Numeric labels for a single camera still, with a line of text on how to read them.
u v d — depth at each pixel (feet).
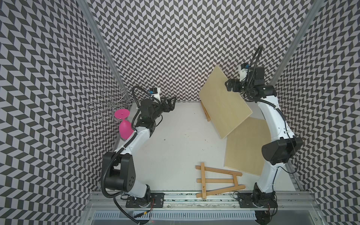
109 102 3.15
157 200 2.38
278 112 1.69
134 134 1.78
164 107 2.37
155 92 2.31
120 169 1.42
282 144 1.55
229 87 2.37
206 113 3.45
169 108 2.40
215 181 2.59
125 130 2.51
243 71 2.28
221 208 2.36
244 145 3.05
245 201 2.41
